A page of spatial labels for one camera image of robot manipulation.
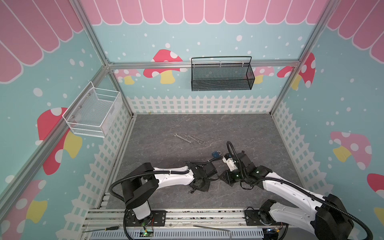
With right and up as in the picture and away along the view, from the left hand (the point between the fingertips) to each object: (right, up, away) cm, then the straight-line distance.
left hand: (202, 189), depth 83 cm
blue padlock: (+9, +18, +13) cm, 24 cm away
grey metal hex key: (+5, -14, -12) cm, 19 cm away
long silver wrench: (-8, +25, +19) cm, 32 cm away
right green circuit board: (+33, -16, -11) cm, 38 cm away
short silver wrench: (-2, +25, +20) cm, 32 cm away
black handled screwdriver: (-43, -14, -12) cm, 47 cm away
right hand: (+10, +8, -3) cm, 13 cm away
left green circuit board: (-28, -17, -11) cm, 35 cm away
